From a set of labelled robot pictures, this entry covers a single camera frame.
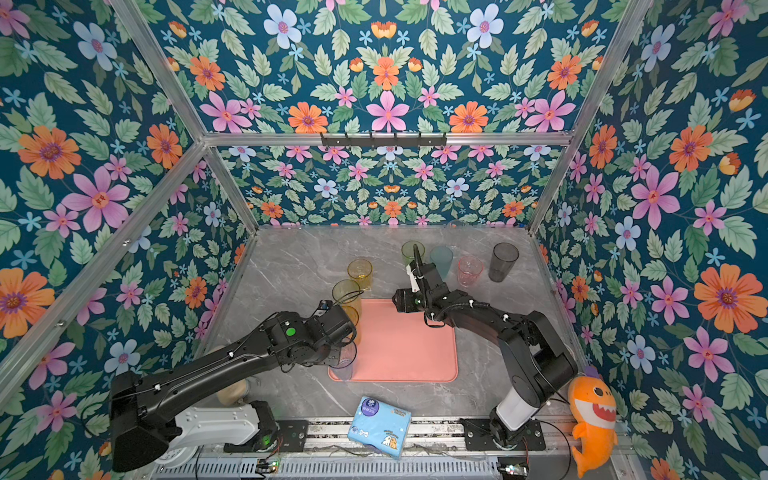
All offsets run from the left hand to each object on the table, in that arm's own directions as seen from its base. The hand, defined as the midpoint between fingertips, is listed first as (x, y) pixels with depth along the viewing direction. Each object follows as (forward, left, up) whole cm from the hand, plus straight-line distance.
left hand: (338, 352), depth 73 cm
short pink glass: (+31, -41, -12) cm, 53 cm away
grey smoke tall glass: (+28, -50, -1) cm, 58 cm away
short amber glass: (+31, -4, -8) cm, 32 cm away
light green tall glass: (+18, 0, 0) cm, 18 cm away
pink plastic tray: (+4, -15, -10) cm, 19 cm away
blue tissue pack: (-15, -10, -8) cm, 20 cm away
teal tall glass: (+32, -31, -5) cm, 45 cm away
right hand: (+19, -17, -6) cm, 26 cm away
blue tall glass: (-3, -3, +5) cm, 7 cm away
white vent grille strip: (-24, -24, -15) cm, 37 cm away
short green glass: (+37, -20, -6) cm, 42 cm away
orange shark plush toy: (-15, -61, -6) cm, 64 cm away
